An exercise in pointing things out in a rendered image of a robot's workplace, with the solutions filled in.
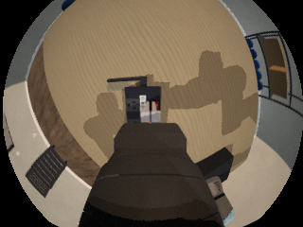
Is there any black power strip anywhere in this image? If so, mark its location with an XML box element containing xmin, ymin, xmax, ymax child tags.
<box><xmin>107</xmin><ymin>77</ymin><xmax>161</xmax><ymax>123</ymax></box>

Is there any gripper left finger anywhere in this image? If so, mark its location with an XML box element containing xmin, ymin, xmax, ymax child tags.
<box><xmin>140</xmin><ymin>101</ymin><xmax>151</xmax><ymax>123</ymax></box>

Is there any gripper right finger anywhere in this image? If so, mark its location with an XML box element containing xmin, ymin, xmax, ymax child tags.
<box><xmin>151</xmin><ymin>101</ymin><xmax>161</xmax><ymax>123</ymax></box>

